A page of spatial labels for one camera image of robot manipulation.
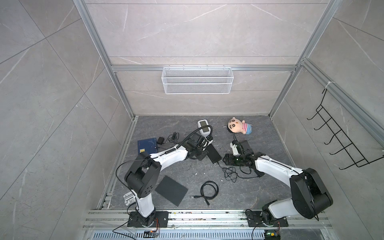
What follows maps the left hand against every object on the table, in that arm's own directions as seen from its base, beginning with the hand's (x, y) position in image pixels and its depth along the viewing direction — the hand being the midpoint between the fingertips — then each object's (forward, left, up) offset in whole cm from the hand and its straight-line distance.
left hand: (204, 147), depth 91 cm
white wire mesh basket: (+41, +3, +21) cm, 46 cm away
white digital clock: (-5, +2, +25) cm, 25 cm away
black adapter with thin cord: (+13, +21, -8) cm, 26 cm away
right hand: (-6, -14, -4) cm, 16 cm away
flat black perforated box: (-22, +20, -7) cm, 31 cm away
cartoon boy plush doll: (+18, -24, -1) cm, 30 cm away
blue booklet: (+8, +37, -8) cm, 39 cm away
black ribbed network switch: (-1, -6, -7) cm, 10 cm away
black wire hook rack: (-23, -59, +25) cm, 68 cm away
